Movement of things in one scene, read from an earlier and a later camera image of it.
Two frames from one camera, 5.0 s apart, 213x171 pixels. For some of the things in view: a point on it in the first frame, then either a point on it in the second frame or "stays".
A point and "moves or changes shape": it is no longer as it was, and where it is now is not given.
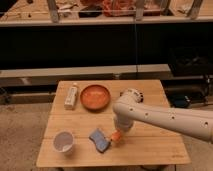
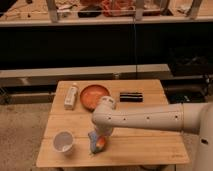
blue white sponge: (98, 137) moves or changes shape
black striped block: (132, 95) stays
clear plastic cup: (63, 142) stays
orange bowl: (95, 97) stays
